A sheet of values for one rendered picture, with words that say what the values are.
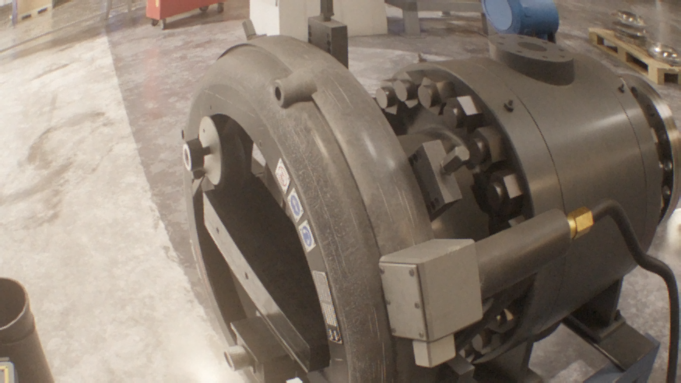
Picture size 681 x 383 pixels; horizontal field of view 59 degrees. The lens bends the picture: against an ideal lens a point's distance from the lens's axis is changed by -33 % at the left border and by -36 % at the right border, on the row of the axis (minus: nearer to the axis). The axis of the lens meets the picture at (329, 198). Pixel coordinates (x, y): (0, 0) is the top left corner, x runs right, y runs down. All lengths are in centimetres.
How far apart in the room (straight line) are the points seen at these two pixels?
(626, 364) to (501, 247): 78
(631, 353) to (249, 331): 93
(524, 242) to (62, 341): 165
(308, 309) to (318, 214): 20
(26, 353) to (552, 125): 137
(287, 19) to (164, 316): 303
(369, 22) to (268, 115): 422
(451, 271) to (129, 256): 194
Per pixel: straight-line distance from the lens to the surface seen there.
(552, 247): 107
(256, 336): 125
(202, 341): 229
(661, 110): 182
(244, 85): 118
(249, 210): 137
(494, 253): 100
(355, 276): 103
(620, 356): 171
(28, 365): 189
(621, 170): 148
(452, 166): 100
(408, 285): 95
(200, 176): 140
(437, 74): 143
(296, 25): 513
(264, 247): 130
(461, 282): 96
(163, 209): 309
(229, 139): 139
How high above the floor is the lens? 128
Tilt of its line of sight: 25 degrees down
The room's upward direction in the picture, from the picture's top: 3 degrees counter-clockwise
